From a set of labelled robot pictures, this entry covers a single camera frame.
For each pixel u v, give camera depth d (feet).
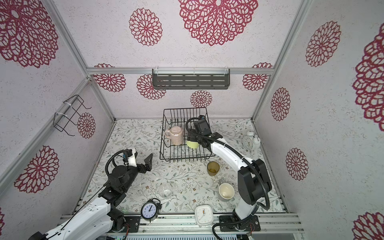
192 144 2.74
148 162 2.37
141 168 2.29
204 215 2.45
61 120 2.39
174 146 3.29
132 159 2.21
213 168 3.03
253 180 1.49
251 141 3.11
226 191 2.69
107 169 1.84
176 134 3.11
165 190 2.80
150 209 2.50
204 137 2.09
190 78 3.19
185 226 2.41
